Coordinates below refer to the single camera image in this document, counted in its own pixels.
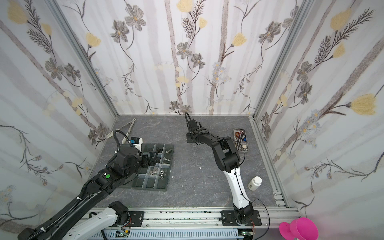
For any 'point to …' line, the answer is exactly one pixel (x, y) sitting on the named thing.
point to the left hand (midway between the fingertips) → (148, 149)
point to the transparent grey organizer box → (156, 177)
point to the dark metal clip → (154, 173)
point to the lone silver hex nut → (161, 172)
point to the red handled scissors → (237, 134)
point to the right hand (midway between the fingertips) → (188, 132)
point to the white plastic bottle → (255, 183)
